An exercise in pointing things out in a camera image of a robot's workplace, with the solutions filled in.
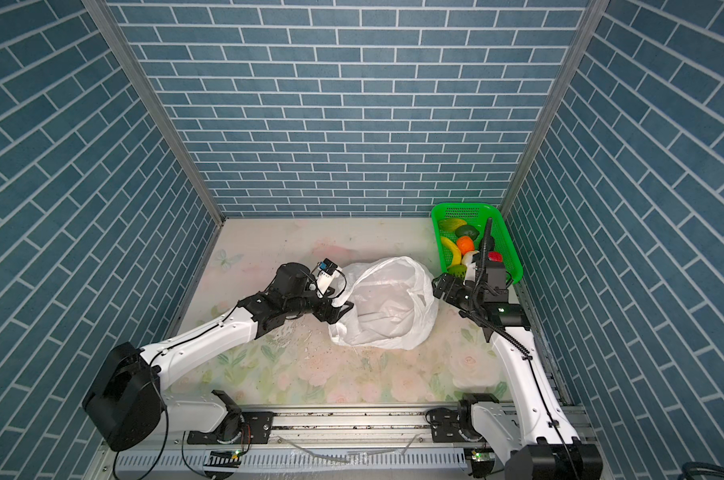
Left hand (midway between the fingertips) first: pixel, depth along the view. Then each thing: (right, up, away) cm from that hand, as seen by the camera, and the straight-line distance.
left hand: (343, 298), depth 81 cm
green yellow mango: (+37, +23, +32) cm, 54 cm away
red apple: (+51, +11, +23) cm, 57 cm away
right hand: (+27, +5, -2) cm, 27 cm away
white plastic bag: (+15, -5, +15) cm, 22 cm away
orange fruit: (+41, +15, +24) cm, 50 cm away
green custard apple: (+36, +6, +15) cm, 40 cm away
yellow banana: (+37, +12, +26) cm, 47 cm away
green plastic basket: (+48, +26, +34) cm, 65 cm away
